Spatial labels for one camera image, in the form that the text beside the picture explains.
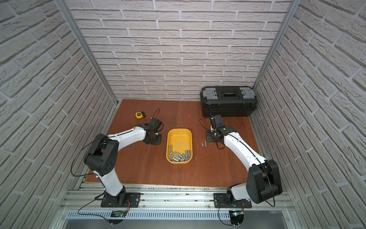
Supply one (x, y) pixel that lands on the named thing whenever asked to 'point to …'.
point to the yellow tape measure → (140, 115)
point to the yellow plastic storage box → (179, 148)
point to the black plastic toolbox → (228, 101)
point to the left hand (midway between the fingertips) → (159, 139)
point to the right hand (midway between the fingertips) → (213, 136)
